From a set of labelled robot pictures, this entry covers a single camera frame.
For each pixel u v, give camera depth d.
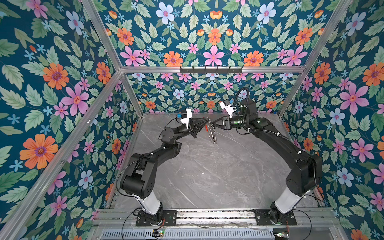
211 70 0.94
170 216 0.74
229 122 0.67
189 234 0.77
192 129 0.65
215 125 0.73
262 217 0.73
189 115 0.62
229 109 0.70
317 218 0.75
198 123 0.68
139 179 0.46
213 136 0.74
